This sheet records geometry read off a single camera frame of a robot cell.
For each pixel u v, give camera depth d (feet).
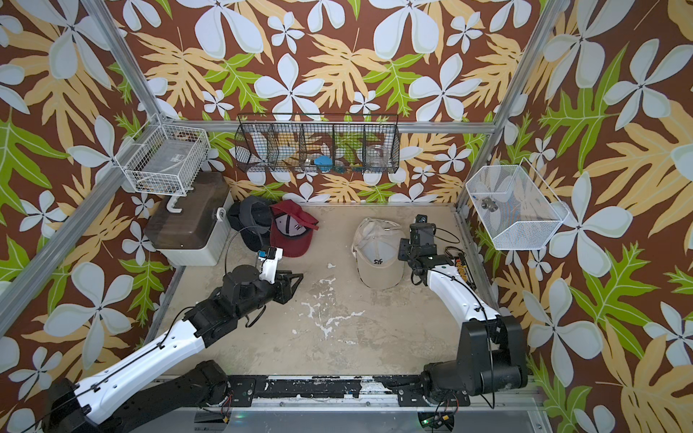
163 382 1.84
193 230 2.90
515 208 2.72
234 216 3.33
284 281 2.13
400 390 2.44
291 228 3.65
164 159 2.77
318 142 3.22
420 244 2.18
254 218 3.14
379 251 3.36
